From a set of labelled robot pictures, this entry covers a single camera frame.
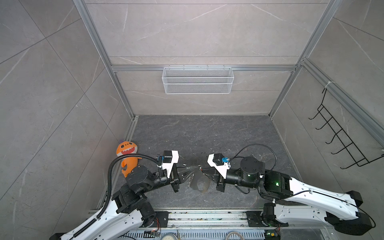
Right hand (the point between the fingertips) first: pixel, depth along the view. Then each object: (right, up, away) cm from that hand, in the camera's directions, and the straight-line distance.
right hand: (200, 169), depth 56 cm
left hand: (-2, +3, -4) cm, 5 cm away
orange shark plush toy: (-43, -6, +33) cm, 54 cm away
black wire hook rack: (+65, +9, +8) cm, 67 cm away
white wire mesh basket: (0, +49, +45) cm, 66 cm away
